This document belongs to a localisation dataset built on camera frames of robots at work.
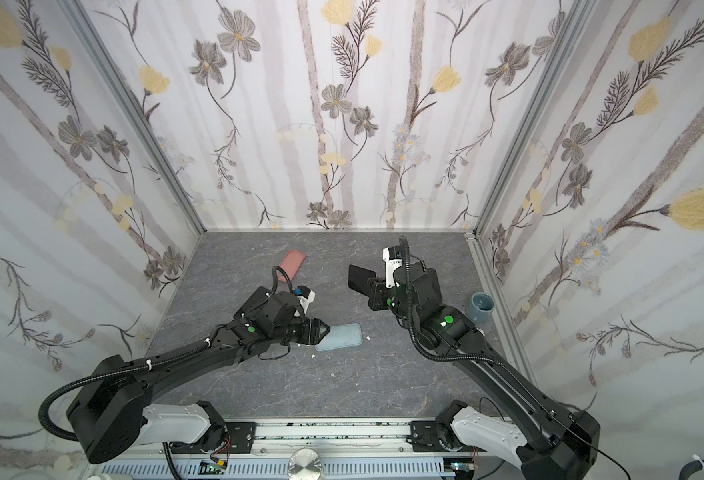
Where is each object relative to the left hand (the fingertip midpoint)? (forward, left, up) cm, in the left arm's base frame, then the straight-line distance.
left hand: (321, 322), depth 83 cm
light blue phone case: (+1, -6, -13) cm, 14 cm away
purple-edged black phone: (+10, -11, +7) cm, 16 cm away
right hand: (+3, -12, +19) cm, 23 cm away
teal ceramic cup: (+9, -52, -9) cm, 53 cm away
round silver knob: (-33, +1, +5) cm, 34 cm away
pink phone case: (+32, +14, -14) cm, 37 cm away
